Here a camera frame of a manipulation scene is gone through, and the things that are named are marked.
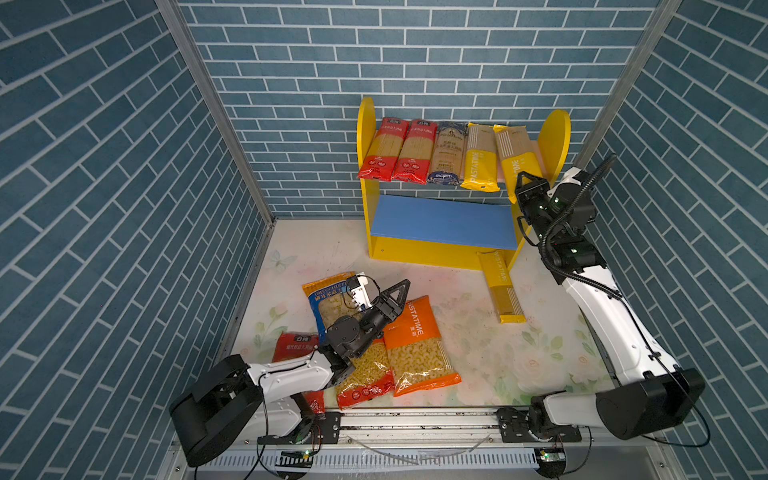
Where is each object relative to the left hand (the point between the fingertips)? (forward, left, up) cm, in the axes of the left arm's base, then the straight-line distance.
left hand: (410, 289), depth 71 cm
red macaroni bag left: (-5, +31, -21) cm, 38 cm away
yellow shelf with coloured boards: (+33, -21, -14) cm, 42 cm away
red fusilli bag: (-13, +10, -22) cm, 28 cm away
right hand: (+19, -24, +21) cm, 37 cm away
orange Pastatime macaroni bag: (-9, -3, -22) cm, 24 cm away
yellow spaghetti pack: (+17, -32, -22) cm, 42 cm away
